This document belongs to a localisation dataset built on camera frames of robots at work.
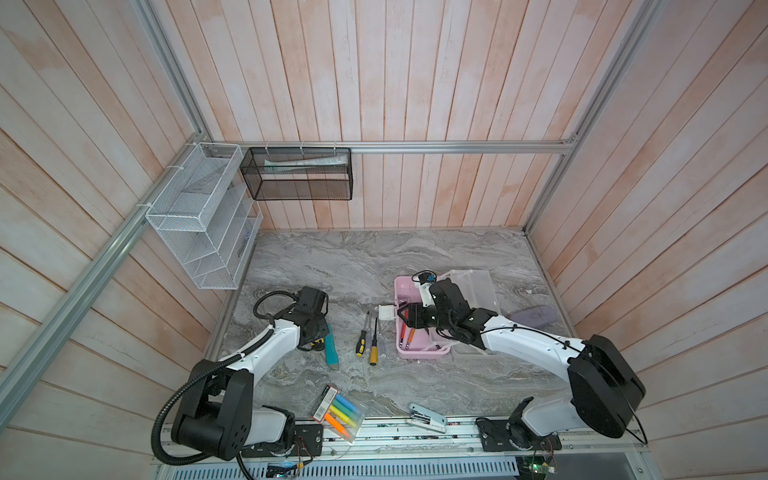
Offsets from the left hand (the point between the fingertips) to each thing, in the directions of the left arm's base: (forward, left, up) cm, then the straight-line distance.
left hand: (316, 334), depth 89 cm
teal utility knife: (-5, -5, -3) cm, 7 cm away
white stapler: (-22, -31, -1) cm, 39 cm away
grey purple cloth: (+6, -69, 0) cm, 69 cm away
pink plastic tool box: (-1, -30, -3) cm, 30 cm away
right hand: (+4, -26, +8) cm, 27 cm away
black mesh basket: (+51, +9, +22) cm, 56 cm away
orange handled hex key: (0, -29, -2) cm, 29 cm away
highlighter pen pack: (-21, -9, -1) cm, 23 cm away
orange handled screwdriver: (-4, -18, -2) cm, 18 cm away
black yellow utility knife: (-4, -1, +1) cm, 4 cm away
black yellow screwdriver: (-2, -14, -1) cm, 14 cm away
